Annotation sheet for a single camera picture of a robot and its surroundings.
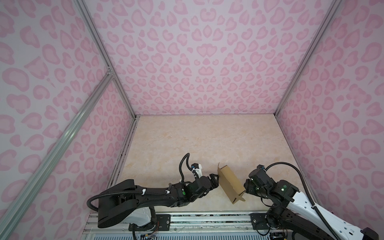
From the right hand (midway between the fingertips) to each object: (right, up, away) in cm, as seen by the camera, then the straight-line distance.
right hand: (248, 188), depth 79 cm
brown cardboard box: (-11, +4, -8) cm, 14 cm away
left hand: (-17, +4, 0) cm, 17 cm away
